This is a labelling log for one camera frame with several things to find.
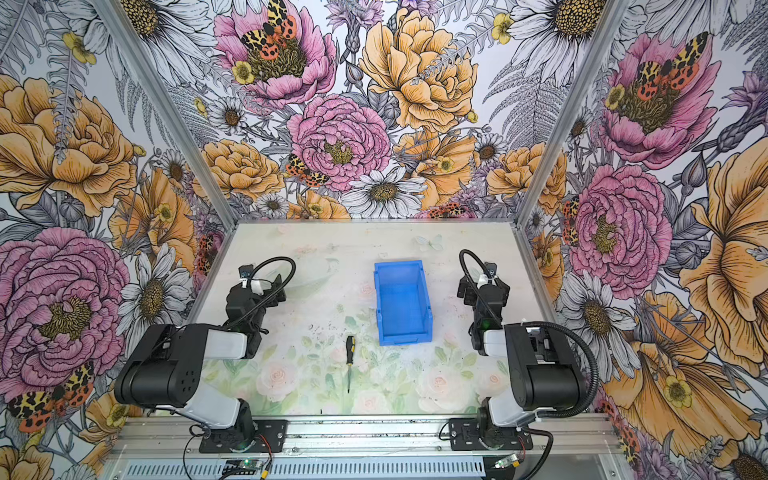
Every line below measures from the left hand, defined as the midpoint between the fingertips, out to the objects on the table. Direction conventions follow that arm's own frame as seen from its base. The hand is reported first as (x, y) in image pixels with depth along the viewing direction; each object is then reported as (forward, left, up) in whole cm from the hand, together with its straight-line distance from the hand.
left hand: (266, 284), depth 94 cm
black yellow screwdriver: (-18, -27, -6) cm, 33 cm away
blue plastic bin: (-7, -43, -8) cm, 44 cm away
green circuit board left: (-45, -4, -8) cm, 46 cm away
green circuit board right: (-46, -64, -8) cm, 79 cm away
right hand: (-1, -66, +1) cm, 66 cm away
